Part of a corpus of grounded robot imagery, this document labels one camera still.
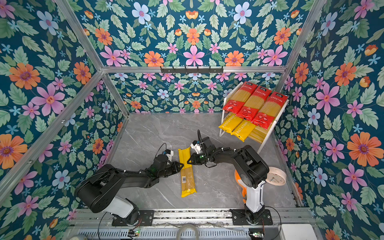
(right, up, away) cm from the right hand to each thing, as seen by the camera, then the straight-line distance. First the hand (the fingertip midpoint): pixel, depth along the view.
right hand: (188, 161), depth 90 cm
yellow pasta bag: (+33, +19, -2) cm, 38 cm away
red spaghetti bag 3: (+45, +32, -15) cm, 57 cm away
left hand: (-1, 0, -3) cm, 3 cm away
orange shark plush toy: (+30, -10, -12) cm, 34 cm away
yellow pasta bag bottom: (+1, -11, -8) cm, 14 cm away
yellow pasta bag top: (+26, +24, +2) cm, 36 cm away
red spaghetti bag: (+30, +38, -9) cm, 50 cm away
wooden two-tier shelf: (+44, +16, -3) cm, 47 cm away
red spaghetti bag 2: (+37, +34, -13) cm, 51 cm away
